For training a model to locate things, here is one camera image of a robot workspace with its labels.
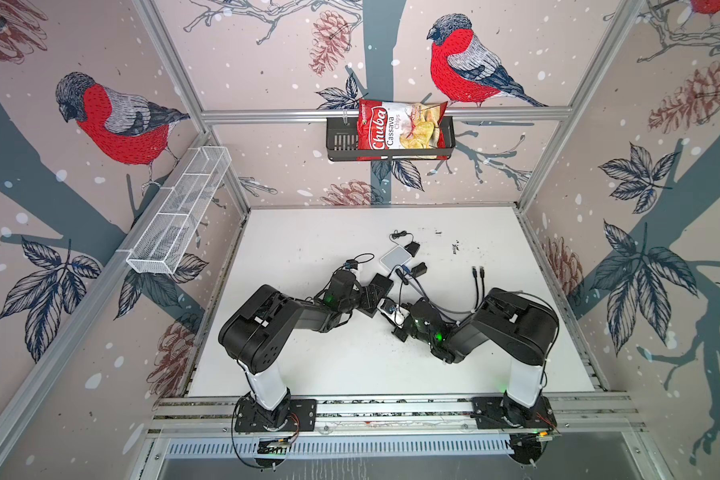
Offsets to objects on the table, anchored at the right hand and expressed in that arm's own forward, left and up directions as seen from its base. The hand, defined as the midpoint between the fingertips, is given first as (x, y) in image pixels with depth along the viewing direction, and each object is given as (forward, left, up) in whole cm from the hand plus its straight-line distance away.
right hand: (383, 315), depth 91 cm
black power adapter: (+16, -12, +3) cm, 20 cm away
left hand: (+6, +2, +5) cm, 8 cm away
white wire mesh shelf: (+4, +55, +33) cm, 64 cm away
